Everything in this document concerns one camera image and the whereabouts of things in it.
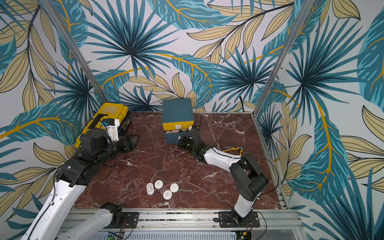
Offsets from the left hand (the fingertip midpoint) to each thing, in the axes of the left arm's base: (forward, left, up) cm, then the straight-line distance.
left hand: (135, 139), depth 66 cm
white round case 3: (-15, -13, -30) cm, 36 cm away
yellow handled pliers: (+15, -58, -30) cm, 67 cm away
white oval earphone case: (-12, -3, -30) cm, 32 cm away
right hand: (+13, -17, -18) cm, 28 cm away
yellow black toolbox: (+31, +30, -14) cm, 45 cm away
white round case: (-9, -7, -30) cm, 32 cm away
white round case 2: (-11, -16, -29) cm, 35 cm away
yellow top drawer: (+18, -17, -11) cm, 27 cm away
